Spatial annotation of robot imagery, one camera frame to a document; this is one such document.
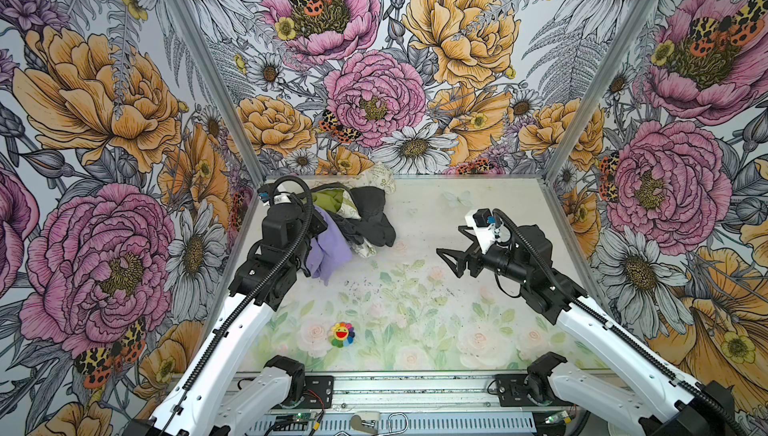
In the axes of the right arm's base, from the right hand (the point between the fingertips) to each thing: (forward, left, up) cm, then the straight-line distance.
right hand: (450, 248), depth 73 cm
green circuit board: (-30, +36, -24) cm, 52 cm away
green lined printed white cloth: (+20, +28, -4) cm, 35 cm away
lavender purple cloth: (+3, +29, -3) cm, 29 cm away
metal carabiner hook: (-32, +14, -25) cm, 43 cm away
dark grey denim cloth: (+20, +20, -17) cm, 33 cm away
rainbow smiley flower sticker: (-12, +28, -22) cm, 38 cm away
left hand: (+7, +32, +6) cm, 33 cm away
